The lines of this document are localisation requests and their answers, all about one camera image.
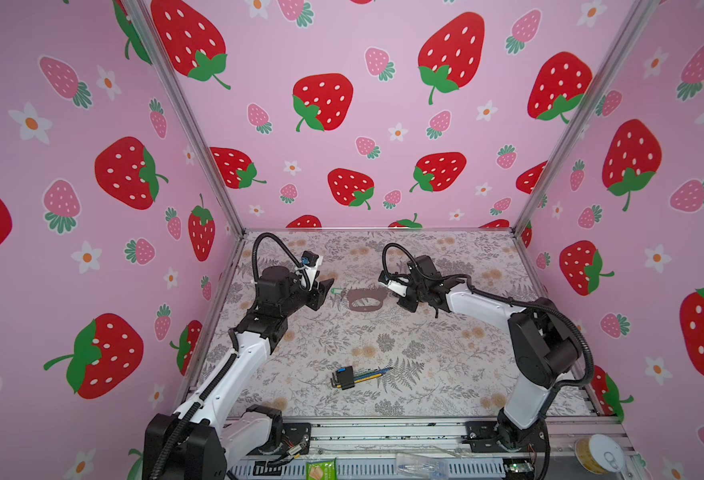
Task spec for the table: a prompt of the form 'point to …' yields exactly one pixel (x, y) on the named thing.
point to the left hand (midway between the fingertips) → (324, 275)
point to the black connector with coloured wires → (346, 378)
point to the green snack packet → (321, 470)
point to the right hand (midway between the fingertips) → (396, 289)
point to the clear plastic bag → (425, 465)
